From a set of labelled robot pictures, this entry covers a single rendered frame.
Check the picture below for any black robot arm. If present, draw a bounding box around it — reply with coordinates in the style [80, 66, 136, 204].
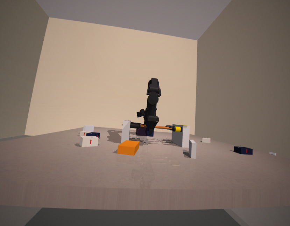
[137, 78, 161, 117]

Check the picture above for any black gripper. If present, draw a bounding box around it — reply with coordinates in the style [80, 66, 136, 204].
[144, 106, 159, 135]

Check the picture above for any orange rectangular bar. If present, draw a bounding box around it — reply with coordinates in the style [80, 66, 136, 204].
[118, 140, 140, 156]

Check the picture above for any white square block with hole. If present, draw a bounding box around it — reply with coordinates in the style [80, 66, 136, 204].
[80, 131, 91, 136]

